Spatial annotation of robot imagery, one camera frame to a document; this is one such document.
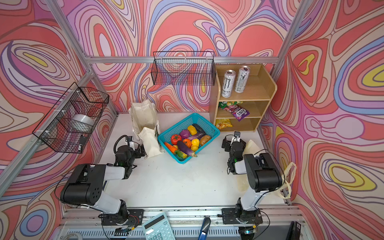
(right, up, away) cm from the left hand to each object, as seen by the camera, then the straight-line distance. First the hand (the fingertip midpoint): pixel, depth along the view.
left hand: (137, 143), depth 94 cm
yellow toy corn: (+36, +9, +8) cm, 38 cm away
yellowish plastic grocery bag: (+63, -19, -18) cm, 68 cm away
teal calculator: (+20, -37, -25) cm, 49 cm away
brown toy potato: (+44, +2, +4) cm, 44 cm away
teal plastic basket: (+28, -6, -7) cm, 30 cm away
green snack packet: (+56, +25, -1) cm, 62 cm away
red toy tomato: (+24, +3, +4) cm, 25 cm away
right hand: (+63, +2, +2) cm, 63 cm away
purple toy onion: (+30, +6, +7) cm, 32 cm away
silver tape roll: (-18, +15, -21) cm, 31 cm away
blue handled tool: (+42, -34, -28) cm, 61 cm away
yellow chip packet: (+57, +13, +13) cm, 60 cm away
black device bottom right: (+83, -37, -26) cm, 95 cm away
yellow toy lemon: (+38, +1, +2) cm, 38 cm away
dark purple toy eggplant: (+30, -2, -2) cm, 30 cm away
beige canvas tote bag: (+11, +11, -15) cm, 21 cm away
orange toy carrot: (+23, -2, -4) cm, 24 cm away
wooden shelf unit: (+64, +29, -7) cm, 71 cm away
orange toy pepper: (+33, +1, +2) cm, 33 cm away
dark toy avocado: (+41, +9, +11) cm, 43 cm away
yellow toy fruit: (+37, -3, -1) cm, 37 cm away
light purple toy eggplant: (+39, +5, +7) cm, 40 cm away
